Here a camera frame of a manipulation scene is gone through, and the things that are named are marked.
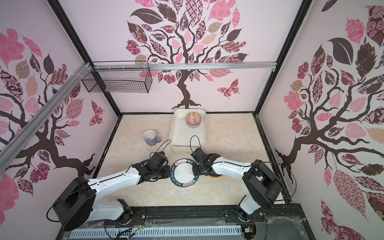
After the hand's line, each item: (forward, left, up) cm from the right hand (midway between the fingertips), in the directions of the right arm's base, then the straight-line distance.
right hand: (195, 168), depth 88 cm
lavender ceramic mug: (+24, +32, 0) cm, 40 cm away
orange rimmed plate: (-5, -14, -1) cm, 15 cm away
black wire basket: (+72, +60, +15) cm, 95 cm away
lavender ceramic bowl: (+32, +2, +2) cm, 32 cm away
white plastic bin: (+32, +6, -3) cm, 32 cm away
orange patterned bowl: (+39, +1, +3) cm, 39 cm away
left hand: (-3, +15, 0) cm, 15 cm away
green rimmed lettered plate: (-3, +8, -2) cm, 9 cm away
